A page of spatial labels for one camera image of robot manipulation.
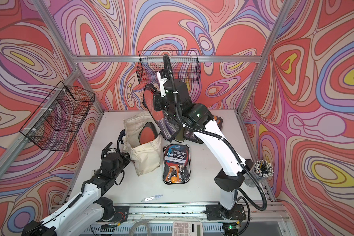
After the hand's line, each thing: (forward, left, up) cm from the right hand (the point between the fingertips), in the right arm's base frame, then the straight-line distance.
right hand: (156, 97), depth 61 cm
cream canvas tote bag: (-9, +10, -34) cm, 36 cm away
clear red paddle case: (+9, +11, -36) cm, 39 cm away
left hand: (-6, +19, -35) cm, 40 cm away
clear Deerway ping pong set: (-10, -7, -44) cm, 46 cm away
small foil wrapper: (-28, +8, -46) cm, 55 cm away
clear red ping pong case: (+11, -16, -42) cm, 46 cm away
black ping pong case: (-6, -4, -12) cm, 14 cm away
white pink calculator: (-42, -11, -46) cm, 63 cm away
